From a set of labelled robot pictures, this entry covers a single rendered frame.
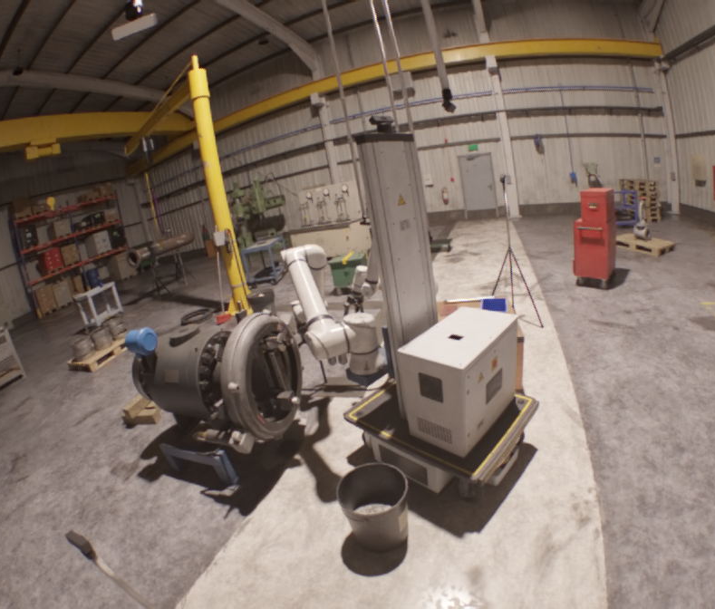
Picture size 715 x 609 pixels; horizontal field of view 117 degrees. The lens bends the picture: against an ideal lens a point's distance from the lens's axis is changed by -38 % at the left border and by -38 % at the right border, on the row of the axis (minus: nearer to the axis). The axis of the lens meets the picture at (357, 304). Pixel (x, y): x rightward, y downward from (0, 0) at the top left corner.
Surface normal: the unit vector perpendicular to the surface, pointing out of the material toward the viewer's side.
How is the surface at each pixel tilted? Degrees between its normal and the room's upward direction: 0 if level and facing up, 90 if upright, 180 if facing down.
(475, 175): 90
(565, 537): 0
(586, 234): 90
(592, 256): 90
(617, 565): 0
